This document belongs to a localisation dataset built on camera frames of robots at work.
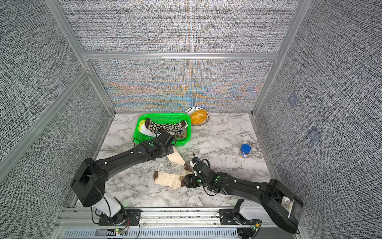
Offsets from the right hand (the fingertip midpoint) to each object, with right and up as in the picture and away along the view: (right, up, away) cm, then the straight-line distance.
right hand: (187, 176), depth 82 cm
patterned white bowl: (+2, +41, +36) cm, 54 cm away
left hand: (-9, +16, +5) cm, 18 cm away
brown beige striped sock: (-7, +9, +5) cm, 13 cm away
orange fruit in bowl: (+8, +34, +27) cm, 44 cm away
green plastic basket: (-15, +34, +38) cm, 54 cm away
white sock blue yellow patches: (-29, +27, +16) cm, 43 cm away
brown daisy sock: (-10, +27, +22) cm, 36 cm away
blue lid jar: (+35, +14, +8) cm, 39 cm away
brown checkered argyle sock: (-4, +23, +22) cm, 32 cm away
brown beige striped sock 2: (-8, -3, +4) cm, 10 cm away
